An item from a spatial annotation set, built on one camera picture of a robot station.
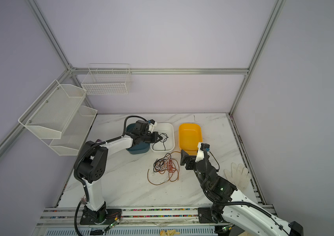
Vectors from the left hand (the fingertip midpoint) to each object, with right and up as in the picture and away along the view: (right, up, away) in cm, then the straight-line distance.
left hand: (161, 138), depth 94 cm
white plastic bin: (+3, -4, +3) cm, 6 cm away
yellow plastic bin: (+20, +2, +14) cm, 25 cm away
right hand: (+15, -5, -21) cm, 26 cm away
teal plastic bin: (-14, -6, -1) cm, 15 cm away
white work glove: (+48, -24, -5) cm, 54 cm away
